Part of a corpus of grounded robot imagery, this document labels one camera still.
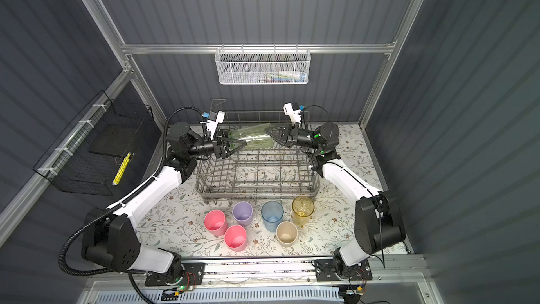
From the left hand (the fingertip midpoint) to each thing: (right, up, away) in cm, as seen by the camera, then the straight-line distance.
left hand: (248, 144), depth 67 cm
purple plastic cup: (-4, -28, +18) cm, 33 cm away
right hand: (+7, +2, -3) cm, 8 cm away
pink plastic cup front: (-6, -36, +14) cm, 39 cm away
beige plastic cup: (+13, -35, +15) cm, 40 cm away
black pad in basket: (-51, +2, +10) cm, 52 cm away
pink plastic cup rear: (-15, -31, +16) cm, 38 cm away
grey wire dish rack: (+3, -12, +35) cm, 38 cm away
